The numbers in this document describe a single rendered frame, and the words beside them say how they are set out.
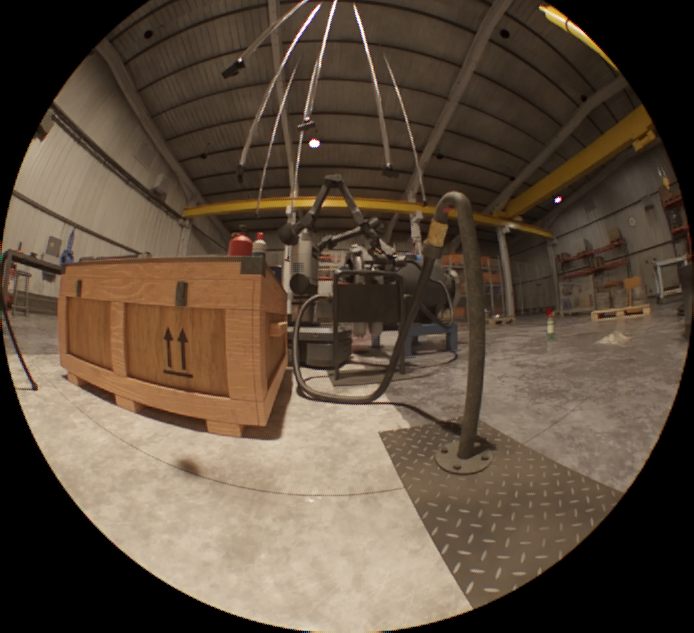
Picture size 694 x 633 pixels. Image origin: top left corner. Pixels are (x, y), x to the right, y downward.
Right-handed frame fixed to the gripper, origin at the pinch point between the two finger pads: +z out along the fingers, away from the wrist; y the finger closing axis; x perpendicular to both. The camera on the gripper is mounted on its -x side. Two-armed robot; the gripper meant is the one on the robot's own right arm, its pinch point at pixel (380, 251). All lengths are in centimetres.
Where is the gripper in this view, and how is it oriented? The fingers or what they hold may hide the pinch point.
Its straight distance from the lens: 133.6
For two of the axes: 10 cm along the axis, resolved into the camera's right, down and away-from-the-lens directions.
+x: -8.4, 5.3, 1.2
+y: 2.3, 1.4, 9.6
